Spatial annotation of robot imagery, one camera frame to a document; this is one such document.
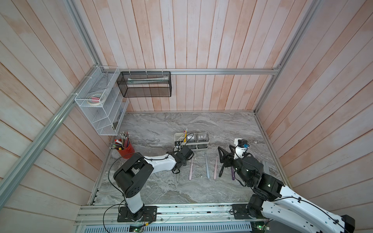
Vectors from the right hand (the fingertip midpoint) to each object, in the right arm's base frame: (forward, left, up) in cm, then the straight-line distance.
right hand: (223, 146), depth 72 cm
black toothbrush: (-3, -3, -24) cm, 24 cm away
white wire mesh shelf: (+13, +62, +6) cm, 64 cm away
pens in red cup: (+8, +57, -10) cm, 58 cm away
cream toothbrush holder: (+17, +12, -21) cm, 30 cm away
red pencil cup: (+4, +55, -15) cm, 58 cm away
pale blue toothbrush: (-5, +5, -25) cm, 26 cm away
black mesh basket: (+52, +50, +1) cm, 72 cm away
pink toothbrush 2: (-3, +1, -24) cm, 24 cm away
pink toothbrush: (-3, +16, -23) cm, 28 cm away
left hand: (+4, +24, -24) cm, 34 cm away
